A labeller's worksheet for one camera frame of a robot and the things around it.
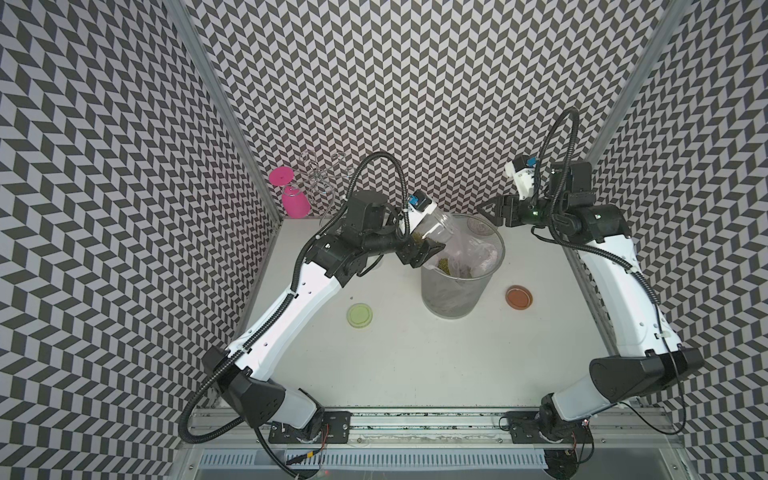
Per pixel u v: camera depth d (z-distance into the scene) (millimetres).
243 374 384
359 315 921
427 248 572
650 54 738
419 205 538
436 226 597
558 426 645
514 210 607
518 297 965
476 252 846
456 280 770
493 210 650
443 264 945
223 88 864
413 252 570
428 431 738
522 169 589
